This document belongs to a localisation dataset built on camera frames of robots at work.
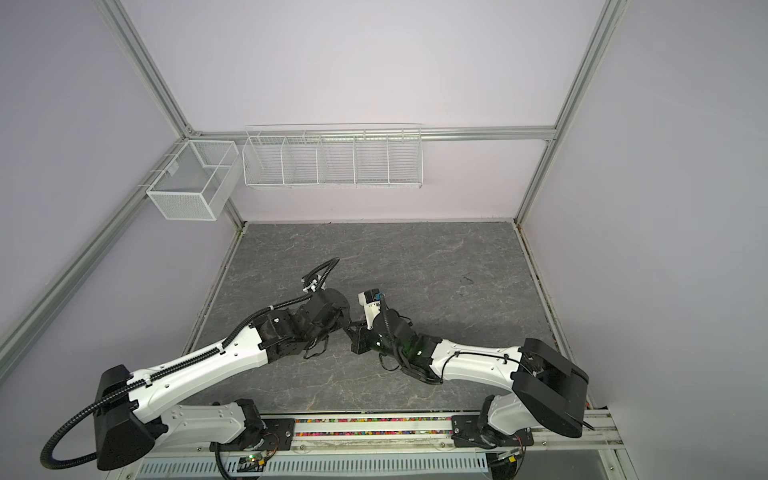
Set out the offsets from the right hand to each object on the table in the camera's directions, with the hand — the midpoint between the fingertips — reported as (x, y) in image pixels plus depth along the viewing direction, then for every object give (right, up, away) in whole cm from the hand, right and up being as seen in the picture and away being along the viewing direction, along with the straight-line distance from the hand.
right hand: (342, 330), depth 76 cm
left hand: (+1, +4, +1) cm, 5 cm away
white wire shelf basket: (-9, +53, +26) cm, 59 cm away
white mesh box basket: (-51, +43, +22) cm, 71 cm away
